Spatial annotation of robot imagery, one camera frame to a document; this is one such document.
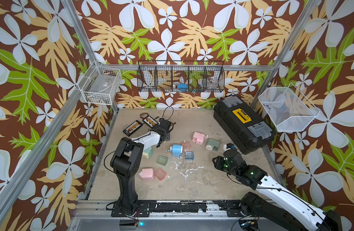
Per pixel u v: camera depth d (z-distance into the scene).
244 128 0.87
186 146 0.96
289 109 0.82
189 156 0.93
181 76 0.99
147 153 0.86
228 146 0.72
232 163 0.59
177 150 0.88
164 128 0.78
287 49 0.83
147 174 0.80
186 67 0.91
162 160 0.92
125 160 0.51
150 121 1.11
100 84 0.86
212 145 0.92
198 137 0.99
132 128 1.07
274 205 0.57
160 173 0.86
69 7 0.68
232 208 0.75
